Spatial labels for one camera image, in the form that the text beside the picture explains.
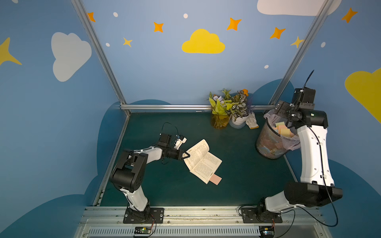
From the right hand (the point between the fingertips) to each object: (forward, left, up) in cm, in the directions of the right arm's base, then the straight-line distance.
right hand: (289, 109), depth 71 cm
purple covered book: (-14, +40, -37) cm, 56 cm away
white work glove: (+24, +2, -37) cm, 44 cm away
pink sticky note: (-24, +33, -36) cm, 54 cm away
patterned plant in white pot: (+14, +17, -17) cm, 28 cm away
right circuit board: (-47, +8, -39) cm, 62 cm away
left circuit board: (-51, +69, -38) cm, 94 cm away
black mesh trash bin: (-5, +1, -24) cm, 24 cm away
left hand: (-11, +49, -32) cm, 59 cm away
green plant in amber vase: (+17, +30, -16) cm, 38 cm away
